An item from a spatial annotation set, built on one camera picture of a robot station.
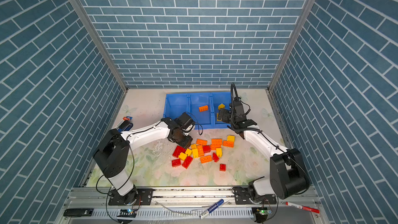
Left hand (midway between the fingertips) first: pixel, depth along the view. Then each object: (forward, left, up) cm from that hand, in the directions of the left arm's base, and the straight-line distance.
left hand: (190, 144), depth 87 cm
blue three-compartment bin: (+33, +12, -4) cm, 36 cm away
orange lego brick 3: (+2, -15, -3) cm, 16 cm away
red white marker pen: (-30, -54, -2) cm, 62 cm away
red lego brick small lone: (-12, -18, -3) cm, 22 cm away
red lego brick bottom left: (-9, +7, -4) cm, 12 cm away
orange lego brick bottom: (-7, -9, -4) cm, 12 cm away
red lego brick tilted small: (-7, -14, -3) cm, 16 cm away
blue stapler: (+13, +42, -3) cm, 44 cm away
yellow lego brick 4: (+5, -24, -2) cm, 25 cm away
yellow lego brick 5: (-4, -17, -2) cm, 17 cm away
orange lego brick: (+27, -7, -1) cm, 28 cm away
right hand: (+15, -21, +10) cm, 28 cm away
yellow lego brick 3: (-4, -3, -3) cm, 6 cm away
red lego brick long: (-9, +1, -4) cm, 9 cm away
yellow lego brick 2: (-6, +4, -2) cm, 7 cm away
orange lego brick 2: (+2, -21, -3) cm, 22 cm away
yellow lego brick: (+29, -20, -1) cm, 35 cm away
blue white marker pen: (-30, -12, -2) cm, 33 cm away
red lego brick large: (-2, +7, -4) cm, 8 cm away
